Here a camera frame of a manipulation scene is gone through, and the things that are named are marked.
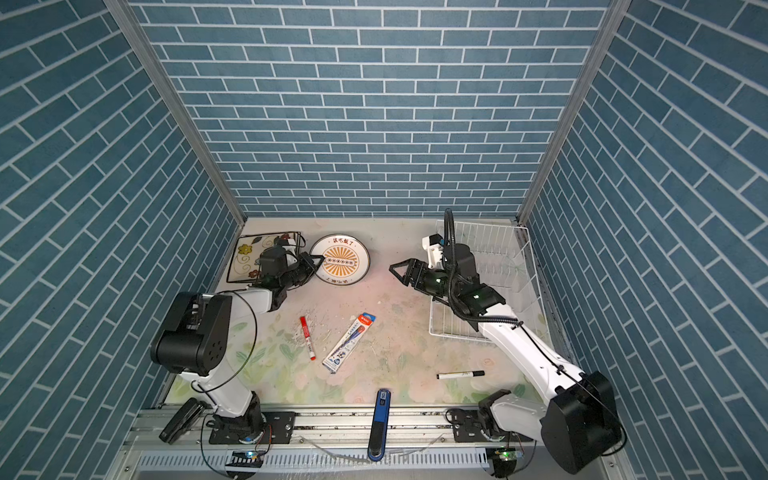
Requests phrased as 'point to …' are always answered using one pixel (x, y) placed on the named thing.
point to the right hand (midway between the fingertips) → (394, 268)
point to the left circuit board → (245, 458)
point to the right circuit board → (506, 456)
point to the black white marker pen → (453, 375)
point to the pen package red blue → (349, 342)
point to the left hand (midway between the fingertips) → (325, 256)
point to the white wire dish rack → (505, 263)
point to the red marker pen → (306, 334)
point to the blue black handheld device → (379, 428)
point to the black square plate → (246, 254)
